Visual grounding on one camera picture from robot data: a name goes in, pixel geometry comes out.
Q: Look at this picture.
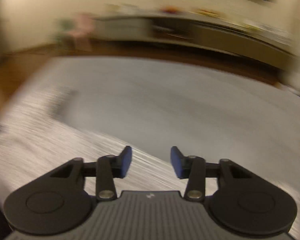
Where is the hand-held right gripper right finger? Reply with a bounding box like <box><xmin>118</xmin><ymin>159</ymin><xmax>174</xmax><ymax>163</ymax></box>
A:
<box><xmin>170</xmin><ymin>146</ymin><xmax>253</xmax><ymax>201</ymax></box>

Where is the black and white patterned garment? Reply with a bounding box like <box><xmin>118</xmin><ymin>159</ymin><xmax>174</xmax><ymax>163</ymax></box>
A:
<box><xmin>0</xmin><ymin>86</ymin><xmax>223</xmax><ymax>240</ymax></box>

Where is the pink plastic child chair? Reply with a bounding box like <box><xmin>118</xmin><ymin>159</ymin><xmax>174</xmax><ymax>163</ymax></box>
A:
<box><xmin>67</xmin><ymin>13</ymin><xmax>96</xmax><ymax>53</ymax></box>

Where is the long grey television cabinet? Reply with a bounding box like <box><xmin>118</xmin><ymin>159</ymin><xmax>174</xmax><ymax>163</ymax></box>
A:
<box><xmin>90</xmin><ymin>14</ymin><xmax>300</xmax><ymax>71</ymax></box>

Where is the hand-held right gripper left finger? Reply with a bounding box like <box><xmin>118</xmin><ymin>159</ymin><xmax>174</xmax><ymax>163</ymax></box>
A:
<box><xmin>50</xmin><ymin>145</ymin><xmax>133</xmax><ymax>201</ymax></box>

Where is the green plastic child chair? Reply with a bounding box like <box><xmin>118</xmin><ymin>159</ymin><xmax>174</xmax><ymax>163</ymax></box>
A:
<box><xmin>52</xmin><ymin>17</ymin><xmax>75</xmax><ymax>48</ymax></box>

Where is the plate of fruit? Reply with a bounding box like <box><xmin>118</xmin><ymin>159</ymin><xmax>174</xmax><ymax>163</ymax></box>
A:
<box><xmin>162</xmin><ymin>6</ymin><xmax>181</xmax><ymax>15</ymax></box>

